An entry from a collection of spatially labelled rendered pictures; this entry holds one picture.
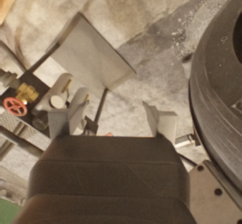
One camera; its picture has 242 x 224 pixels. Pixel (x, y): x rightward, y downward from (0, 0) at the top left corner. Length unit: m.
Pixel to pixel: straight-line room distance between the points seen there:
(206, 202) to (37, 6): 0.97
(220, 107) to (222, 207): 0.12
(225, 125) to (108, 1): 0.74
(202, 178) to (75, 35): 0.84
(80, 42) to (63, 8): 0.17
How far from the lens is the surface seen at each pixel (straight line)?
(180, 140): 0.45
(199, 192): 0.26
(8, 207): 3.15
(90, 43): 0.95
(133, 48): 0.92
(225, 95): 0.29
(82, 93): 0.75
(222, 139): 0.25
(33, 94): 0.64
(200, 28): 0.92
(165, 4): 0.87
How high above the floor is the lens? 0.85
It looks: 50 degrees down
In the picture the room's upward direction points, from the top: 169 degrees counter-clockwise
